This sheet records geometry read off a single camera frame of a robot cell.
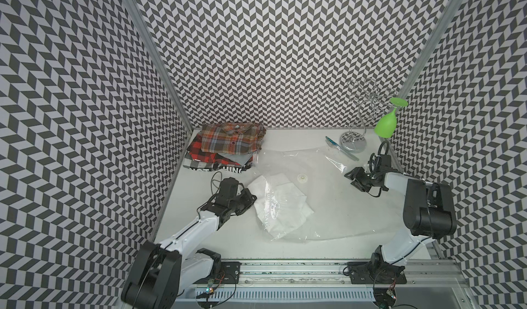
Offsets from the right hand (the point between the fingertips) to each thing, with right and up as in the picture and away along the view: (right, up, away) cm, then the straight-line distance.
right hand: (348, 180), depth 96 cm
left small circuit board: (-57, -31, -29) cm, 71 cm away
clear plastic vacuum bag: (-20, -6, -3) cm, 21 cm away
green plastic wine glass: (+13, +25, -10) cm, 30 cm away
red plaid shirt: (-75, +15, +4) cm, 76 cm away
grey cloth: (-52, +10, +1) cm, 53 cm away
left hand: (-42, -6, -11) cm, 44 cm away
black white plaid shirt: (-69, +7, +3) cm, 69 cm away
